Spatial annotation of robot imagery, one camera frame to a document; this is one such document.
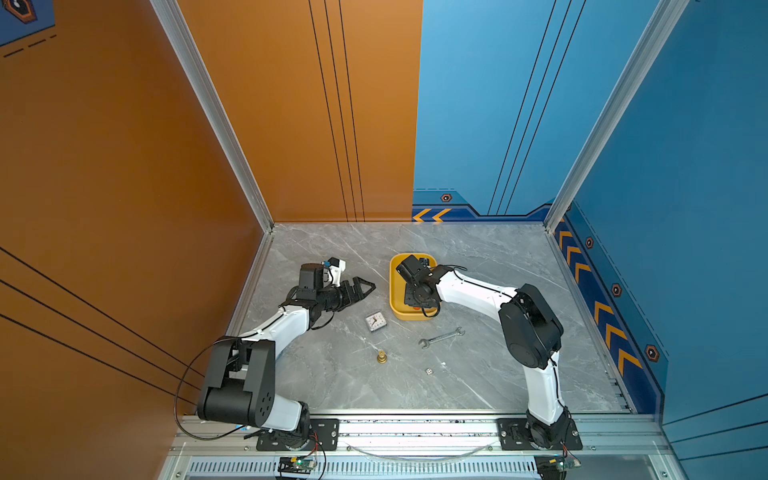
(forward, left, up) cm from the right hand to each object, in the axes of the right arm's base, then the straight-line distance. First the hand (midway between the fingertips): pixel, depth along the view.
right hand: (410, 299), depth 95 cm
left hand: (-1, +13, +9) cm, 16 cm away
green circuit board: (-43, +29, -4) cm, 52 cm away
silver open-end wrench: (-10, -14, -3) cm, 17 cm away
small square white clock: (-7, +11, -1) cm, 13 cm away
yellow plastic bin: (-5, +4, +3) cm, 7 cm away
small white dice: (-22, -5, -3) cm, 22 cm away
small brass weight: (-18, +9, -1) cm, 20 cm away
